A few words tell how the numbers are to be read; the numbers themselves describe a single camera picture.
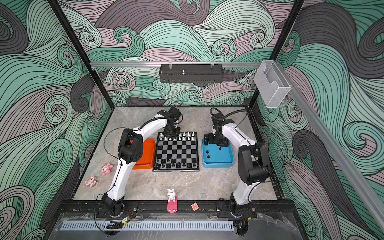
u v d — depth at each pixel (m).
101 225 0.70
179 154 0.93
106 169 0.83
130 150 0.59
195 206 0.73
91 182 0.79
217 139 0.78
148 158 0.85
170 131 0.86
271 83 0.79
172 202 0.73
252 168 0.47
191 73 0.96
